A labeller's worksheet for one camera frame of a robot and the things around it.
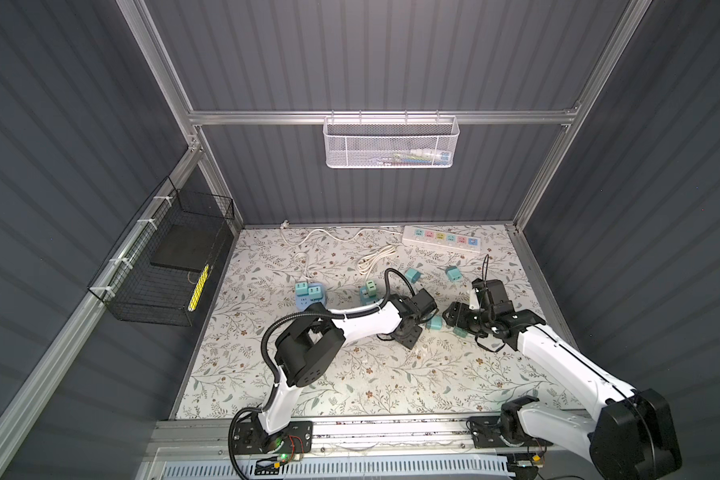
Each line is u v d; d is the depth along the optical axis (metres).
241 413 0.67
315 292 0.94
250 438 0.72
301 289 0.94
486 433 0.74
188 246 0.75
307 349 0.51
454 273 1.05
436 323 0.90
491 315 0.64
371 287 0.94
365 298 0.96
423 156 0.91
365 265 1.05
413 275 1.03
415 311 0.70
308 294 0.94
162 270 0.72
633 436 0.40
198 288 0.69
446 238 1.13
